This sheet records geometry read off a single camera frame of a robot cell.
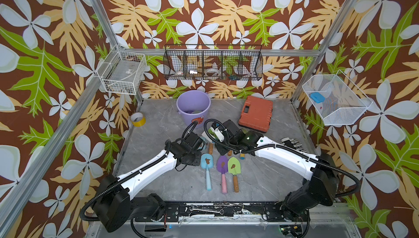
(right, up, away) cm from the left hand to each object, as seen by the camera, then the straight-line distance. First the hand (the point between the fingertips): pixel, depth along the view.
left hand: (197, 157), depth 83 cm
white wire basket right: (+71, +28, -6) cm, 77 cm away
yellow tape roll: (-43, +19, +28) cm, 54 cm away
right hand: (+9, +7, -2) cm, 11 cm away
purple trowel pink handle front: (+13, -5, +7) cm, 16 cm away
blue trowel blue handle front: (+5, -5, +8) cm, 11 cm away
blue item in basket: (+64, +31, +4) cm, 72 cm away
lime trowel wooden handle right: (+20, -8, +6) cm, 22 cm away
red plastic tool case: (+38, +22, +24) cm, 50 cm away
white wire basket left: (-42, +45, +4) cm, 62 cm away
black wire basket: (+8, +54, +15) cm, 57 cm away
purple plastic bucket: (-5, +28, +29) cm, 41 cm away
